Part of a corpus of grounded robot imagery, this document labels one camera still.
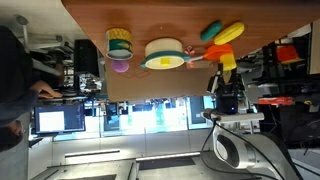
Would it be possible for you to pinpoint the purple ball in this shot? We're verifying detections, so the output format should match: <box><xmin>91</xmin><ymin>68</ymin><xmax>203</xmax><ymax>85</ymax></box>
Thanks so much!
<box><xmin>110</xmin><ymin>59</ymin><xmax>130</xmax><ymax>74</ymax></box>

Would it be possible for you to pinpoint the computer monitor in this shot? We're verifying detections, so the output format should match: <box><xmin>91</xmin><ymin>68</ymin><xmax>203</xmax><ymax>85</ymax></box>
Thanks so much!
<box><xmin>34</xmin><ymin>103</ymin><xmax>87</xmax><ymax>135</ymax></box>

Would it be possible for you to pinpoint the red flat box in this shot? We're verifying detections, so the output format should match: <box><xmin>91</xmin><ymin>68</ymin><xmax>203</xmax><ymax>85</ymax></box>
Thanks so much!
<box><xmin>258</xmin><ymin>96</ymin><xmax>296</xmax><ymax>107</ymax></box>

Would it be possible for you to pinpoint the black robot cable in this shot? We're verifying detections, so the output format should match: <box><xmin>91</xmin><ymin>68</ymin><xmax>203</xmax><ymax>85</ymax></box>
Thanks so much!
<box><xmin>199</xmin><ymin>119</ymin><xmax>288</xmax><ymax>180</ymax></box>

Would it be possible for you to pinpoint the small pink white toy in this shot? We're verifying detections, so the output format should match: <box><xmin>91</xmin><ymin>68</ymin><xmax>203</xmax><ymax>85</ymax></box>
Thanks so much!
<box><xmin>183</xmin><ymin>45</ymin><xmax>205</xmax><ymax>64</ymax></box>

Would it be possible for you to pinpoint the white pot with teal rim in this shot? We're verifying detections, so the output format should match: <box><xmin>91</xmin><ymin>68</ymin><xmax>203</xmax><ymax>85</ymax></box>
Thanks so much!
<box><xmin>140</xmin><ymin>37</ymin><xmax>191</xmax><ymax>71</ymax></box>

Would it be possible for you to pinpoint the yellow toy pepper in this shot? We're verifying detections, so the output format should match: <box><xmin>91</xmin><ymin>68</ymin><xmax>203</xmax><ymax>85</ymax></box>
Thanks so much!
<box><xmin>219</xmin><ymin>53</ymin><xmax>238</xmax><ymax>73</ymax></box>

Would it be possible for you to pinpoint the yellow green tin can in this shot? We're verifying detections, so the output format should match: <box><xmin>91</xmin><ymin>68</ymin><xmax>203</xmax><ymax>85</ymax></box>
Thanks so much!
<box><xmin>105</xmin><ymin>27</ymin><xmax>134</xmax><ymax>61</ymax></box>

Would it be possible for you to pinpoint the green toy cucumber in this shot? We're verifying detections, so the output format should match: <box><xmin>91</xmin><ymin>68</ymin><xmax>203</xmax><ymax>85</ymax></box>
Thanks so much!
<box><xmin>200</xmin><ymin>20</ymin><xmax>223</xmax><ymax>43</ymax></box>

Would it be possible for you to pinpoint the orange toy fruit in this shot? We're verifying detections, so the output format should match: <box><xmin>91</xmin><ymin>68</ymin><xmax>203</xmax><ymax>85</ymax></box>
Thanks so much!
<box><xmin>203</xmin><ymin>43</ymin><xmax>234</xmax><ymax>62</ymax></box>

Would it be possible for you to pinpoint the person in dark shirt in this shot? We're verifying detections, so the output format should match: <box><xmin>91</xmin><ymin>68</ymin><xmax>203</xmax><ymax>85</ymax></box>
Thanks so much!
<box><xmin>0</xmin><ymin>24</ymin><xmax>64</xmax><ymax>153</ymax></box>

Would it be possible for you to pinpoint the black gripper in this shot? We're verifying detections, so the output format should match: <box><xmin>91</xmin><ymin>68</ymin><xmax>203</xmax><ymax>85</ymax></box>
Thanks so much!
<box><xmin>213</xmin><ymin>63</ymin><xmax>244</xmax><ymax>115</ymax></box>

